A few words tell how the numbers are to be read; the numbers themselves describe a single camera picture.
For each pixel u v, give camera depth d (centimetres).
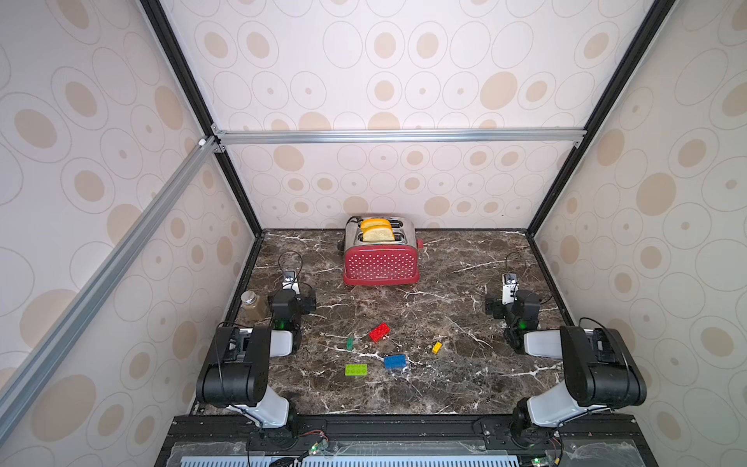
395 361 85
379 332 90
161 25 69
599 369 45
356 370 84
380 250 91
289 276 81
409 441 73
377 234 92
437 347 87
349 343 88
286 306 71
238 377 44
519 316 73
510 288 82
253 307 89
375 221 94
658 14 68
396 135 122
